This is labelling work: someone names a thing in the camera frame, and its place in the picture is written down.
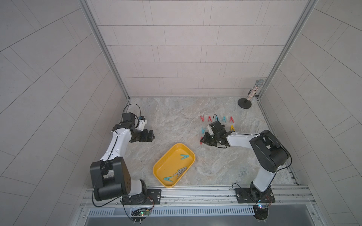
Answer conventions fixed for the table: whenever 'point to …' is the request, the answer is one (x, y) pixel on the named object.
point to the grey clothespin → (180, 171)
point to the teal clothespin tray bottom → (167, 178)
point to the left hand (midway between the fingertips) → (149, 134)
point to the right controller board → (260, 212)
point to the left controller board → (139, 214)
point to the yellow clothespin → (232, 127)
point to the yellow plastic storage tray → (174, 165)
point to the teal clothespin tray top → (203, 130)
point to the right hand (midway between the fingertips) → (200, 140)
